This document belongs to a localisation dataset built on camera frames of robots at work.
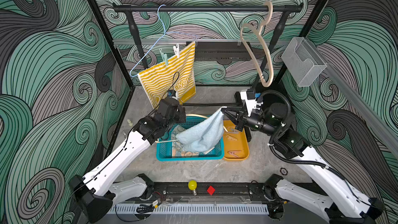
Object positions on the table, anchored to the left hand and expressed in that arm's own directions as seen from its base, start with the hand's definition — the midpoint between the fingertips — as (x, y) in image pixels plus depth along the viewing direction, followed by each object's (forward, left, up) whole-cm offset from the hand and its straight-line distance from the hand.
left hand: (182, 108), depth 72 cm
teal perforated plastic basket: (-8, +11, -25) cm, 29 cm away
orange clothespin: (-2, -28, -26) cm, 38 cm away
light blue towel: (-12, -11, -4) cm, 17 cm away
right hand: (-9, -16, +11) cm, 22 cm away
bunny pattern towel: (-10, +3, -25) cm, 27 cm away
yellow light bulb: (-28, -5, -25) cm, 38 cm away
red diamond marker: (-30, -14, -26) cm, 42 cm away
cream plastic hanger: (-11, +13, -14) cm, 22 cm away
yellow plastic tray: (-5, -30, -28) cm, 41 cm away
